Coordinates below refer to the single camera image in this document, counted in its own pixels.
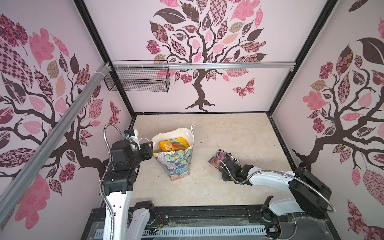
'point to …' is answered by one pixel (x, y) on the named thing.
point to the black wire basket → (139, 80)
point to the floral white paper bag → (177, 163)
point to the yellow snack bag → (174, 144)
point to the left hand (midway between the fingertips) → (149, 146)
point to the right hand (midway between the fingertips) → (225, 171)
